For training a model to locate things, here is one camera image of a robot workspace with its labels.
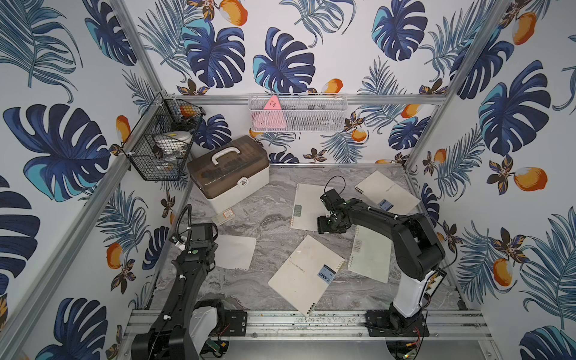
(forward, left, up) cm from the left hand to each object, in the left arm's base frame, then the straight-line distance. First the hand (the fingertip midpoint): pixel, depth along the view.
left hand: (202, 245), depth 83 cm
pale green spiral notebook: (+4, -65, -6) cm, 65 cm away
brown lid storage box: (+27, -7, +11) cm, 30 cm away
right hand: (+14, -47, -6) cm, 50 cm away
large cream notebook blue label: (-5, -39, -9) cm, 40 cm away
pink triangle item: (+44, -22, +26) cm, 56 cm away
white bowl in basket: (+26, +11, +26) cm, 39 cm away
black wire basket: (+43, +21, +26) cm, 55 cm away
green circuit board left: (-29, -10, -10) cm, 33 cm away
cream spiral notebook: (+28, -39, -11) cm, 49 cm away
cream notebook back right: (+38, -74, -7) cm, 84 cm away
